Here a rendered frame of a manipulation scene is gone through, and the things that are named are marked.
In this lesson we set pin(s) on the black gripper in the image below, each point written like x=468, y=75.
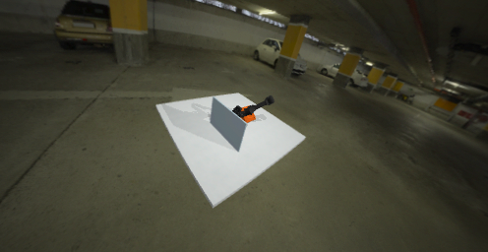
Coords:
x=241, y=113

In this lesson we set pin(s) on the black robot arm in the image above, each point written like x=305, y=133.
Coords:
x=250, y=109

